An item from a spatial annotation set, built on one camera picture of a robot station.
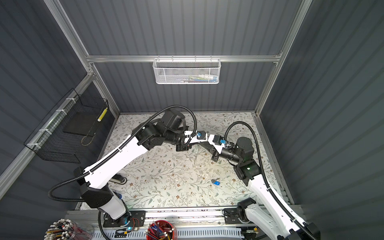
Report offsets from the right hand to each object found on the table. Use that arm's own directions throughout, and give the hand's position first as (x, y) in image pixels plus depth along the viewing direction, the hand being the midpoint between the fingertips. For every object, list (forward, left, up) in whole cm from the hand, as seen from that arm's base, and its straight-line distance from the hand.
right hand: (203, 143), depth 67 cm
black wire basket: (-1, +67, +5) cm, 68 cm away
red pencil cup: (-31, +18, -19) cm, 40 cm away
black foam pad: (+14, +63, 0) cm, 64 cm away
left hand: (+2, +3, +1) cm, 4 cm away
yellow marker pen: (+19, +55, -1) cm, 58 cm away
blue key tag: (-7, -8, -30) cm, 32 cm away
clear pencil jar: (-31, +53, -11) cm, 63 cm away
